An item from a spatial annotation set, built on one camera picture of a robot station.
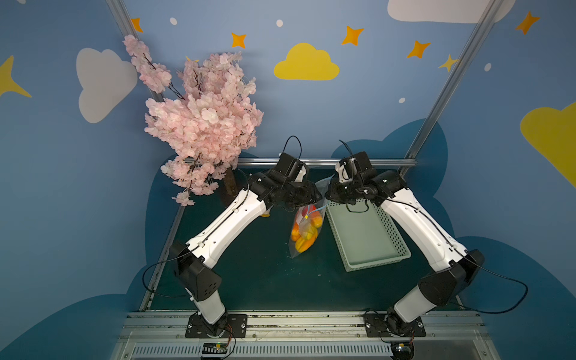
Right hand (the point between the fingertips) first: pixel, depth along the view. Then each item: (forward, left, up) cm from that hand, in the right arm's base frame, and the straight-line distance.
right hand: (327, 192), depth 76 cm
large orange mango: (-6, +11, -20) cm, 23 cm away
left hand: (-3, +3, +2) cm, 5 cm away
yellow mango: (-3, +3, -13) cm, 14 cm away
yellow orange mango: (-8, +6, -21) cm, 24 cm away
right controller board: (-41, -27, -31) cm, 58 cm away
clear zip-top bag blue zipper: (-6, +6, -10) cm, 13 cm away
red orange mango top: (-9, +6, +1) cm, 11 cm away
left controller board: (-45, +35, -30) cm, 65 cm away
